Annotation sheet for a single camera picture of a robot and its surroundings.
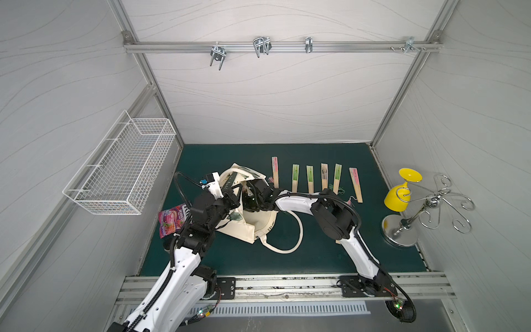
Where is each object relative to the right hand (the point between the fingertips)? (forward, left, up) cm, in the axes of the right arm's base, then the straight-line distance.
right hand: (234, 204), depth 93 cm
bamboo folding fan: (+17, -28, -3) cm, 33 cm away
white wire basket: (-6, +34, +28) cm, 45 cm away
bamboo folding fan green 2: (+22, -51, -5) cm, 55 cm away
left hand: (-4, -6, +21) cm, 23 cm away
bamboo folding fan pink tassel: (+25, -44, -4) cm, 51 cm away
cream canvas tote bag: (-15, -10, +11) cm, 20 cm away
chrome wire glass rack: (-8, -72, -3) cm, 72 cm away
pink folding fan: (+21, -18, -3) cm, 28 cm away
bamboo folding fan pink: (+22, -60, -5) cm, 64 cm away
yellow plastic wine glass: (-8, -60, +23) cm, 65 cm away
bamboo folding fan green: (+19, -36, -3) cm, 40 cm away
